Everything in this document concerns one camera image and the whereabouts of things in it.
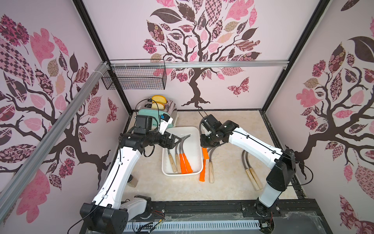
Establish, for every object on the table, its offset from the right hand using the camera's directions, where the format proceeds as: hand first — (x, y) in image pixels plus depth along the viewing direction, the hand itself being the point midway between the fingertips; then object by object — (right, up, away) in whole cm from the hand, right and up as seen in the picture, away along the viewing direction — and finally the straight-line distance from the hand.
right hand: (200, 143), depth 80 cm
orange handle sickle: (+1, -19, +5) cm, 20 cm away
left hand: (-14, +3, -8) cm, 17 cm away
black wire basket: (-54, +50, +42) cm, 84 cm away
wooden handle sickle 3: (-17, -13, +10) cm, 24 cm away
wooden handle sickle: (+7, -17, +7) cm, 20 cm away
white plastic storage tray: (-5, -6, +18) cm, 20 cm away
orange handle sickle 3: (-7, -16, +7) cm, 18 cm away
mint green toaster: (-20, +22, +23) cm, 37 cm away
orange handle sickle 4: (-10, -16, +7) cm, 20 cm away
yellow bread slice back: (-28, +29, +20) cm, 45 cm away
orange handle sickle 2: (+3, -6, -5) cm, 8 cm away
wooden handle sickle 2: (-14, -12, +10) cm, 21 cm away
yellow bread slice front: (-27, +23, +17) cm, 40 cm away
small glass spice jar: (-37, -20, -3) cm, 42 cm away
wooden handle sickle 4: (+32, -25, 0) cm, 40 cm away
